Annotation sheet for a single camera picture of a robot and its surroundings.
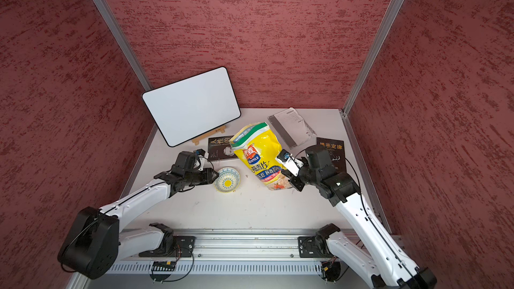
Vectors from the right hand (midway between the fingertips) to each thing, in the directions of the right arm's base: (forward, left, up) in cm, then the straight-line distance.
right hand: (285, 171), depth 73 cm
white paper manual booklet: (+38, -9, -21) cm, 44 cm away
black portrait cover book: (+23, +31, -17) cm, 42 cm away
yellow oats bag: (+6, +10, +8) cm, 14 cm away
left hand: (+4, +30, -14) cm, 34 cm away
